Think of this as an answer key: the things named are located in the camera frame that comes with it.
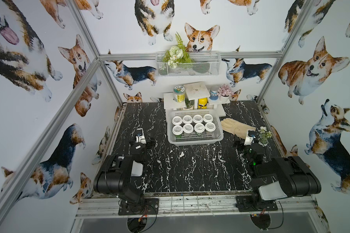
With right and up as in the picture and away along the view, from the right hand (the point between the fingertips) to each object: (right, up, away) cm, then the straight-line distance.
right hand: (248, 132), depth 89 cm
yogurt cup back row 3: (-29, +2, +8) cm, 30 cm away
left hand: (-65, +1, +1) cm, 66 cm away
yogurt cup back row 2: (-36, +2, +6) cm, 37 cm away
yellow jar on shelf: (-26, +19, +20) cm, 38 cm away
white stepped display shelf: (-33, +27, +9) cm, 44 cm away
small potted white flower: (+11, -2, +2) cm, 12 cm away
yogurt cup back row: (-44, +7, +12) cm, 46 cm away
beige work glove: (0, 0, +14) cm, 14 cm away
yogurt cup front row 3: (-22, +9, +12) cm, 27 cm away
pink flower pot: (-13, +25, +3) cm, 29 cm away
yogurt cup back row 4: (-22, +3, +8) cm, 23 cm away
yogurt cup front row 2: (-30, +8, +14) cm, 34 cm away
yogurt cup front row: (-37, +8, +13) cm, 40 cm away
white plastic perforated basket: (-33, +3, +8) cm, 34 cm away
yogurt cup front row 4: (-44, +1, +6) cm, 44 cm away
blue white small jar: (-19, +24, +8) cm, 32 cm away
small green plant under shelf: (-35, +19, +21) cm, 45 cm away
